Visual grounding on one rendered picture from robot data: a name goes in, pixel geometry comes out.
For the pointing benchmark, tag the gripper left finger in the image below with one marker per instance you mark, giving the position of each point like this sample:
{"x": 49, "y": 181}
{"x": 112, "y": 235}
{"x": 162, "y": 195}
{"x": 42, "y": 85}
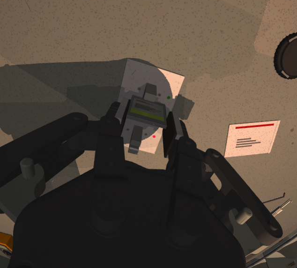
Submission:
{"x": 46, "y": 138}

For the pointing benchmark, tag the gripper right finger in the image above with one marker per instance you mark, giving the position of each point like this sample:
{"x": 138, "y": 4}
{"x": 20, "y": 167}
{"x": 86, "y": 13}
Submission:
{"x": 241, "y": 191}

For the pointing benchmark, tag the dark grey green-striped card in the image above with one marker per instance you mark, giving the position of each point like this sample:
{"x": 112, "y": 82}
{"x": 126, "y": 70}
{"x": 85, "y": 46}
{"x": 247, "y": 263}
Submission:
{"x": 147, "y": 111}

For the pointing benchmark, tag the white card stand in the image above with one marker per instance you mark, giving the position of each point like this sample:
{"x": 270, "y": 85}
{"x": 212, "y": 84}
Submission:
{"x": 148, "y": 75}

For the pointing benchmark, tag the thin black hex key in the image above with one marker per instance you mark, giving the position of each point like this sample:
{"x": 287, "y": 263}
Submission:
{"x": 276, "y": 198}

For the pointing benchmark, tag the small grey screwdriver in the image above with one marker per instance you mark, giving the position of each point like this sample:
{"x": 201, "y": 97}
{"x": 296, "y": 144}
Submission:
{"x": 282, "y": 208}

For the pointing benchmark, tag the white red-striped paper sheet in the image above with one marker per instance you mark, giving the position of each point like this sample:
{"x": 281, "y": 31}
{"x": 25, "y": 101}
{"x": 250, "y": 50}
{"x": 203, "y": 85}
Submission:
{"x": 251, "y": 139}

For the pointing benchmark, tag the orange box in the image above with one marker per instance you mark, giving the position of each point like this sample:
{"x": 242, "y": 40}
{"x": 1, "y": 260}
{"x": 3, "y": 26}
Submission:
{"x": 5, "y": 242}

